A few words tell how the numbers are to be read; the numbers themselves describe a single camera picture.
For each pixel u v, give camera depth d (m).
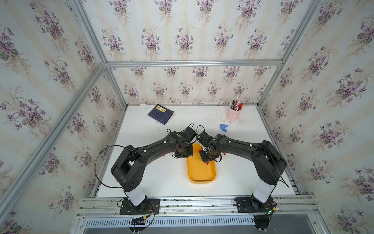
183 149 0.71
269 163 0.48
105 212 0.72
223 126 1.05
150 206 0.73
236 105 1.07
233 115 1.09
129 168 0.45
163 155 0.56
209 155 0.76
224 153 0.73
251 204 0.66
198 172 0.84
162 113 1.14
